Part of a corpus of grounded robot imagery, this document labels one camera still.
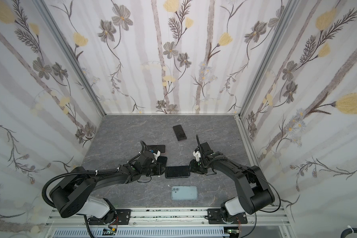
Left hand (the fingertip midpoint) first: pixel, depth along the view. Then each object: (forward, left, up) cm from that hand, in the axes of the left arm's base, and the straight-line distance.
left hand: (164, 165), depth 87 cm
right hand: (-1, -13, 0) cm, 13 cm away
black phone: (+6, +2, -4) cm, 7 cm away
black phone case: (-2, -6, -4) cm, 8 cm away
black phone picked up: (+17, +3, -9) cm, 19 cm away
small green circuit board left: (-31, +28, -8) cm, 42 cm away
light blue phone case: (-14, -11, -5) cm, 19 cm away
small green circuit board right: (-33, -34, -3) cm, 48 cm away
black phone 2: (+30, -10, -8) cm, 33 cm away
